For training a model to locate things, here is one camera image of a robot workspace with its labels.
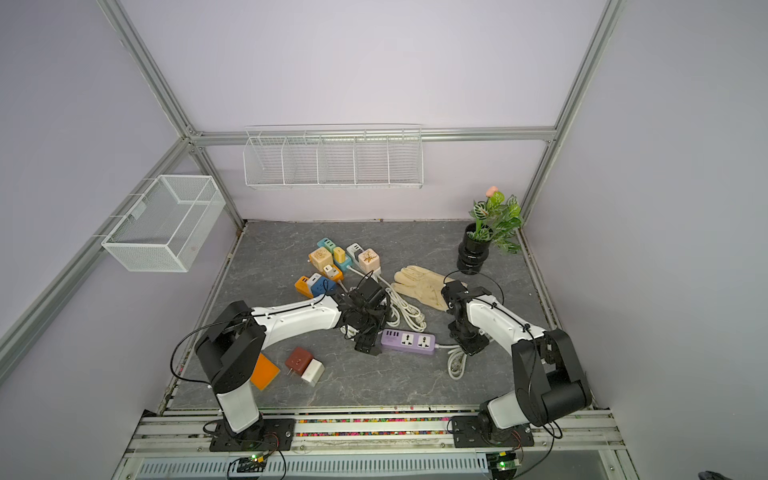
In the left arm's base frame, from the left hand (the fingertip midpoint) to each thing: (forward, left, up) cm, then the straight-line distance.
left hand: (393, 333), depth 85 cm
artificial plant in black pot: (+26, -34, +17) cm, 46 cm away
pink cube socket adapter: (+25, +7, +2) cm, 26 cm away
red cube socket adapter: (-6, +27, 0) cm, 27 cm away
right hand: (-2, -20, -3) cm, 21 cm away
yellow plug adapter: (+29, +17, +1) cm, 34 cm away
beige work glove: (+19, -12, -5) cm, 23 cm away
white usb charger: (-9, +22, -1) cm, 24 cm away
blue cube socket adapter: (+16, +21, +4) cm, 26 cm away
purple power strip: (-2, -4, -1) cm, 5 cm away
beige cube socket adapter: (+27, +22, +3) cm, 35 cm away
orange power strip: (+21, +29, -3) cm, 36 cm away
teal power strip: (+34, +20, +1) cm, 40 cm away
